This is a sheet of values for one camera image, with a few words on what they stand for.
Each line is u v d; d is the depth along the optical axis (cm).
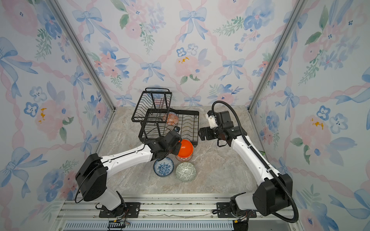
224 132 59
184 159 90
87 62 90
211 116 71
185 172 86
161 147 62
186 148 86
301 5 68
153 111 112
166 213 73
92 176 43
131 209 75
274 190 40
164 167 86
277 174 42
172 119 107
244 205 64
